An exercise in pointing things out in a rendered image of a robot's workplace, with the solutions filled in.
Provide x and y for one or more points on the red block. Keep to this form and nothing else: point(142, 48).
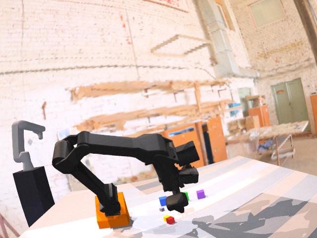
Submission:
point(170, 220)

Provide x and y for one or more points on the purple cube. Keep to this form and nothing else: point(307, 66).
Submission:
point(200, 194)

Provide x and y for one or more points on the blue cube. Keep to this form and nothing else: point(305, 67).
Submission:
point(162, 200)

